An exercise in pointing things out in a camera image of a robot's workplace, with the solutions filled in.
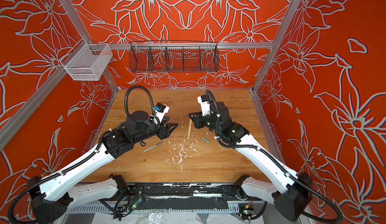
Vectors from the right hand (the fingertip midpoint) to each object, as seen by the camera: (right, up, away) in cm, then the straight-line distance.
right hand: (187, 114), depth 70 cm
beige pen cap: (+2, -4, 0) cm, 4 cm away
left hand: (-7, -2, -2) cm, 7 cm away
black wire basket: (-10, +37, +29) cm, 48 cm away
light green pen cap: (+11, -18, +22) cm, 30 cm away
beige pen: (+1, -9, +2) cm, 9 cm away
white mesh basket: (-64, +32, +22) cm, 74 cm away
